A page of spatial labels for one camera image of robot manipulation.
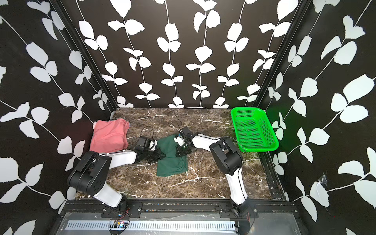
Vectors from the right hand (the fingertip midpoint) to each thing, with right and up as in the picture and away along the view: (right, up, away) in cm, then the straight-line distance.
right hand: (175, 153), depth 94 cm
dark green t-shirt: (-2, -5, -7) cm, 9 cm away
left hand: (-6, 0, -2) cm, 6 cm away
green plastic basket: (+57, +13, +13) cm, 60 cm away
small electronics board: (-25, -30, -24) cm, 45 cm away
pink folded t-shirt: (-45, +11, +4) cm, 47 cm away
